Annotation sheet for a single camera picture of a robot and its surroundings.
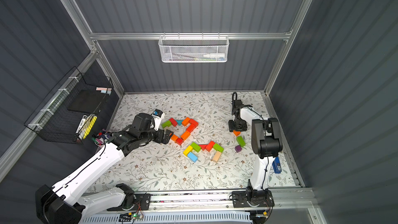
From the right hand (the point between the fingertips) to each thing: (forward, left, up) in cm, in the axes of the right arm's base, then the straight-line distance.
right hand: (238, 129), depth 98 cm
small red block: (-9, +37, +1) cm, 38 cm away
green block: (-13, +27, +1) cm, 30 cm away
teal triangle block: (+4, +38, +2) cm, 39 cm away
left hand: (-12, +42, +18) cm, 47 cm away
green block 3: (-8, 0, -1) cm, 8 cm away
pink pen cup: (-14, +78, +12) cm, 80 cm away
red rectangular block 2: (+1, +31, 0) cm, 31 cm away
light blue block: (-19, +29, +1) cm, 34 cm away
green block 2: (-12, +14, +1) cm, 19 cm away
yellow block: (-15, +32, +1) cm, 35 cm away
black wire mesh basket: (-9, +87, +28) cm, 91 cm away
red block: (+4, +42, +3) cm, 42 cm away
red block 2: (-12, +19, +1) cm, 22 cm away
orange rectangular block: (+5, +34, +1) cm, 35 cm away
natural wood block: (-17, +15, 0) cm, 23 cm away
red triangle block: (-12, +23, +2) cm, 26 cm away
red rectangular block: (+6, +29, 0) cm, 30 cm away
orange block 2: (-4, +34, 0) cm, 34 cm away
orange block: (-3, +2, +1) cm, 4 cm away
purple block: (-13, +2, +1) cm, 14 cm away
